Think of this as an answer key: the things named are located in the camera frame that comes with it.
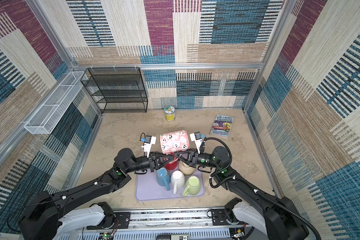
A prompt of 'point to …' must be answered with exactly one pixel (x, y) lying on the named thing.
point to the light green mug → (193, 186)
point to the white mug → (177, 179)
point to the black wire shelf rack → (117, 89)
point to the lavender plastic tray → (147, 188)
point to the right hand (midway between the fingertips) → (174, 158)
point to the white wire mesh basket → (44, 119)
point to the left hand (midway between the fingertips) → (172, 157)
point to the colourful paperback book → (221, 125)
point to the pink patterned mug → (174, 141)
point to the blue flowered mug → (162, 178)
